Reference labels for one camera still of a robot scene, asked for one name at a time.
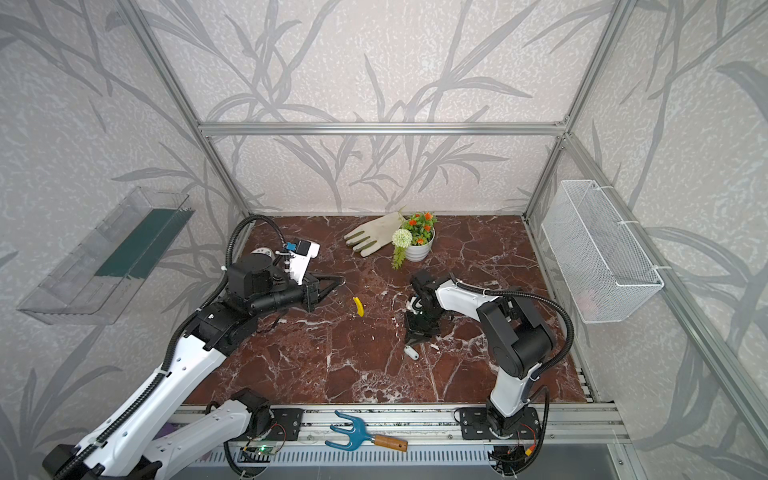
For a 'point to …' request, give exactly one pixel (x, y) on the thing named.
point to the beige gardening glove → (380, 230)
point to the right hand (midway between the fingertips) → (407, 332)
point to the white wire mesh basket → (602, 269)
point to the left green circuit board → (256, 454)
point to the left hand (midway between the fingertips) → (343, 274)
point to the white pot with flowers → (414, 239)
